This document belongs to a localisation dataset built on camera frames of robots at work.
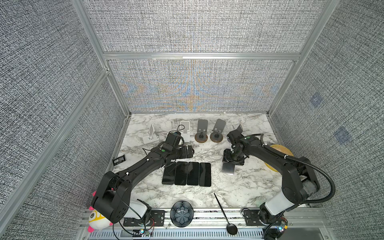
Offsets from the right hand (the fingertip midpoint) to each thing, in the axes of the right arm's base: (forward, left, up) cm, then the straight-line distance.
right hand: (227, 160), depth 88 cm
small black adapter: (+2, +66, -2) cm, 66 cm away
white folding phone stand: (+19, +47, 0) cm, 51 cm away
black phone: (-5, 0, -1) cm, 5 cm away
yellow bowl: (+9, -36, -2) cm, 37 cm away
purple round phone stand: (+2, -1, +22) cm, 22 cm away
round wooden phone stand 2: (+20, +4, -3) cm, 21 cm away
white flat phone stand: (+22, +26, +3) cm, 34 cm away
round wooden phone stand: (+21, +14, -2) cm, 25 cm away
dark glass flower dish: (-27, +26, -4) cm, 38 cm away
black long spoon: (-33, +2, -5) cm, 33 cm away
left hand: (+2, +23, +6) cm, 24 cm away
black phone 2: (-6, +35, -9) cm, 37 cm away
